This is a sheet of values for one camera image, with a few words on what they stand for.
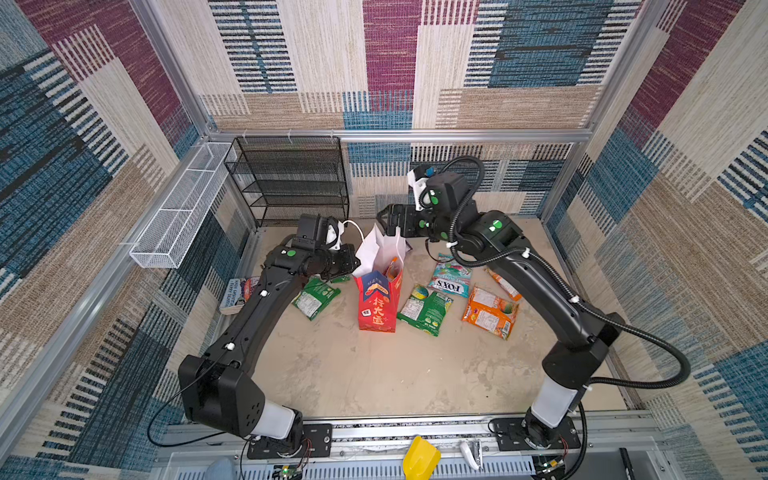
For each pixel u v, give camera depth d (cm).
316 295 96
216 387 40
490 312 92
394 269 104
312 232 60
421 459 70
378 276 75
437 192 50
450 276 101
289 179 109
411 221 60
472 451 71
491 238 47
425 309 94
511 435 73
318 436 74
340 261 69
